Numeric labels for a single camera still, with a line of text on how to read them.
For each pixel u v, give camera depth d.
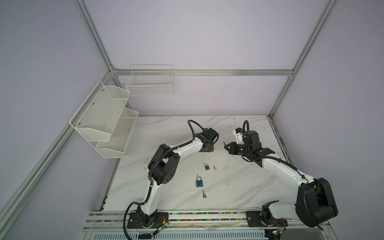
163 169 0.53
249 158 0.63
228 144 0.84
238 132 0.78
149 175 0.49
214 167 0.93
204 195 0.82
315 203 0.42
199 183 0.84
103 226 0.73
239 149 0.74
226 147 0.84
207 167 0.92
